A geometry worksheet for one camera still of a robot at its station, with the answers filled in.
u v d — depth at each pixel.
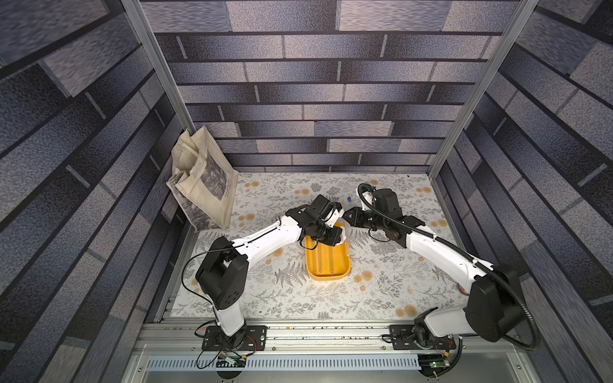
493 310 0.41
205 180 0.91
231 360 0.71
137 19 0.70
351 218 0.76
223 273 0.46
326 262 0.90
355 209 0.73
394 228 0.61
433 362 0.71
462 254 0.48
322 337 0.76
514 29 0.73
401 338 0.73
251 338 0.74
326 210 0.68
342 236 0.80
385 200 0.63
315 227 0.66
